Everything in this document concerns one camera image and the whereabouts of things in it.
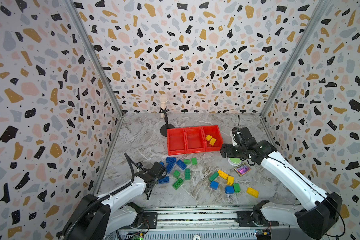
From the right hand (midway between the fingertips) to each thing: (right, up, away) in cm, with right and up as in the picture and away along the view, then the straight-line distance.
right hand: (227, 148), depth 78 cm
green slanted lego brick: (-6, -18, +9) cm, 21 cm away
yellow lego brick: (+4, -20, +8) cm, 22 cm away
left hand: (-41, -19, +8) cm, 46 cm away
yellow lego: (+15, -25, +5) cm, 30 cm away
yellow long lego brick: (0, -18, +12) cm, 21 cm away
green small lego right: (+8, -24, +7) cm, 26 cm away
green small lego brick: (-27, -16, +8) cm, 33 cm away
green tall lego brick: (-21, -17, +10) cm, 29 cm away
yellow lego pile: (-4, +2, +25) cm, 25 cm away
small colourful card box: (+12, -15, +12) cm, 23 cm away
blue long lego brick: (-35, -20, +8) cm, 41 cm away
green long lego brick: (-26, -21, +7) cm, 35 cm away
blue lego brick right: (+2, -24, +4) cm, 24 cm away
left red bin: (-29, +1, +28) cm, 40 cm away
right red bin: (-3, +8, +26) cm, 27 cm away
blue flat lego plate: (-31, -10, +16) cm, 37 cm away
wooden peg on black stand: (-36, +21, +19) cm, 46 cm away
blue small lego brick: (-6, -22, +7) cm, 24 cm away
